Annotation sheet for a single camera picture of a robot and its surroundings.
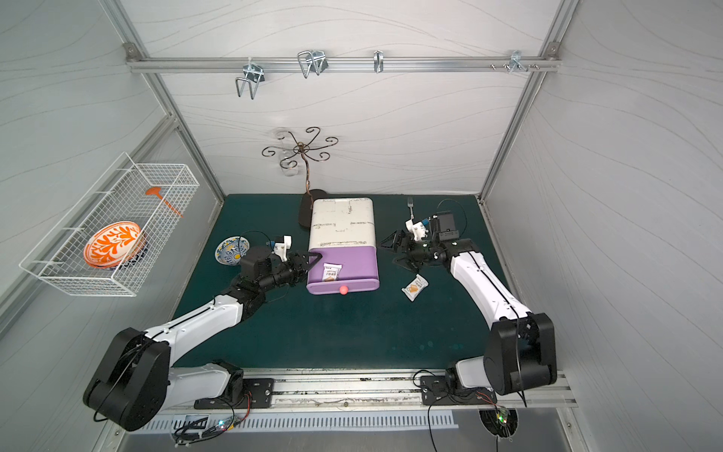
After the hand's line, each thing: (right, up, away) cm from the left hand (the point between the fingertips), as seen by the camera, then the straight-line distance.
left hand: (322, 260), depth 80 cm
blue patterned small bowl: (-37, +1, +21) cm, 43 cm away
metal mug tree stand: (-8, +36, +13) cm, 39 cm away
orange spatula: (-48, +20, -1) cm, 52 cm away
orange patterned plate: (-46, +6, -16) cm, 49 cm away
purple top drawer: (+11, -3, 0) cm, 11 cm away
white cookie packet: (+29, -11, +13) cm, 34 cm away
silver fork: (+31, +19, +39) cm, 53 cm away
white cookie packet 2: (+2, -3, 0) cm, 4 cm away
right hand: (+18, +2, 0) cm, 18 cm away
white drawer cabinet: (+5, +11, +4) cm, 13 cm away
